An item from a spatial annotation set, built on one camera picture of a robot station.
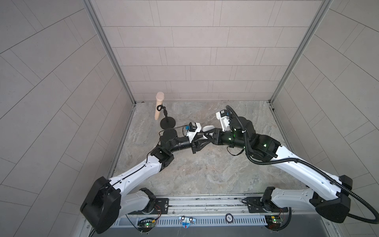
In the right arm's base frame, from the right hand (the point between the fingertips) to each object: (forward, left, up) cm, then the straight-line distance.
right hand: (203, 136), depth 63 cm
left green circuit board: (-28, +28, -27) cm, 48 cm away
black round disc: (-27, -10, -30) cm, 41 cm away
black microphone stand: (+29, +23, -26) cm, 45 cm away
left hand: (+1, -3, -4) cm, 5 cm away
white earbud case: (+3, -2, +2) cm, 4 cm away
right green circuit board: (-30, -30, -31) cm, 52 cm away
